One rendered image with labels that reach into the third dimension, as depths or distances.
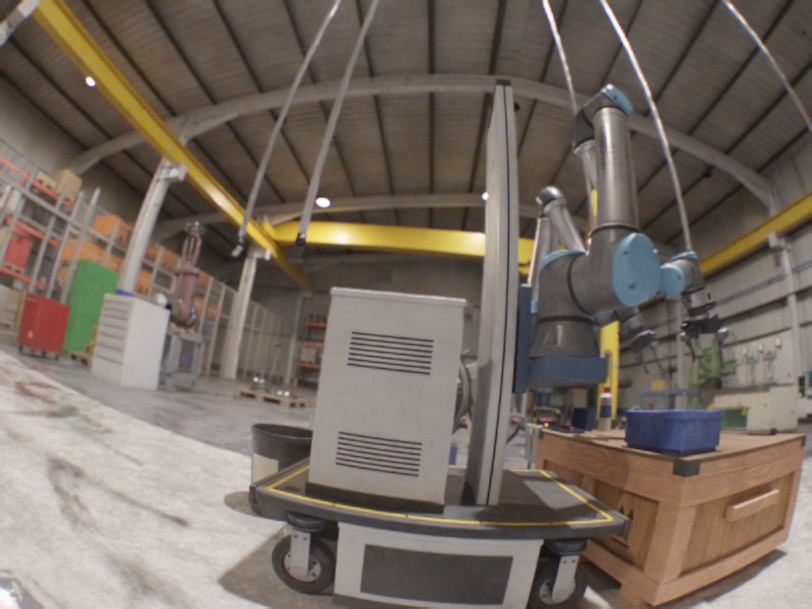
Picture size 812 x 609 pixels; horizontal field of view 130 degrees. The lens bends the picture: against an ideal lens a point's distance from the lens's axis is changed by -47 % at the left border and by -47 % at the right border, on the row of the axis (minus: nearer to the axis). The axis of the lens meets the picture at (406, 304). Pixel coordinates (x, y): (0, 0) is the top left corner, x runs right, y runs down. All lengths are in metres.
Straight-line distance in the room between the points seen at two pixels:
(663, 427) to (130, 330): 5.04
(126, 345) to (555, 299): 4.73
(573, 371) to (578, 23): 8.80
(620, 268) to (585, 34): 8.81
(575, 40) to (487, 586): 9.51
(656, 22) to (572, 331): 8.89
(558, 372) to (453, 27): 8.69
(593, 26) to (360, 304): 8.89
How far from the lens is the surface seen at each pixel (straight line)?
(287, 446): 1.42
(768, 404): 6.84
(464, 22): 9.13
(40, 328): 6.03
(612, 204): 0.91
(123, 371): 5.00
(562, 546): 0.99
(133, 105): 9.41
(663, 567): 1.11
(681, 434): 1.08
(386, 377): 0.85
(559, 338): 0.86
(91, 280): 8.40
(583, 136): 1.26
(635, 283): 0.78
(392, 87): 9.28
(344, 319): 0.88
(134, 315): 5.01
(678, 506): 1.05
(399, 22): 9.05
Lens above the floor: 0.61
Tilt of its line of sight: 14 degrees up
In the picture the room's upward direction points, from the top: 7 degrees clockwise
